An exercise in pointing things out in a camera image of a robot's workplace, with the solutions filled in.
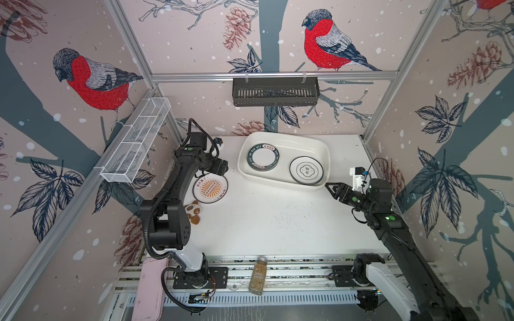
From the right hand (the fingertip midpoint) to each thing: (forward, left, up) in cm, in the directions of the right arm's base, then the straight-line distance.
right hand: (328, 188), depth 77 cm
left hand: (+11, +47, 0) cm, 48 cm away
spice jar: (-29, +27, -14) cm, 42 cm away
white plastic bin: (+28, +16, -17) cm, 37 cm away
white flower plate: (+21, +5, -17) cm, 27 cm away
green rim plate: (+27, +28, -14) cm, 42 cm away
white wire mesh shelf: (+1, +76, +14) cm, 77 cm away
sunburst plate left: (+8, +54, -16) cm, 57 cm away
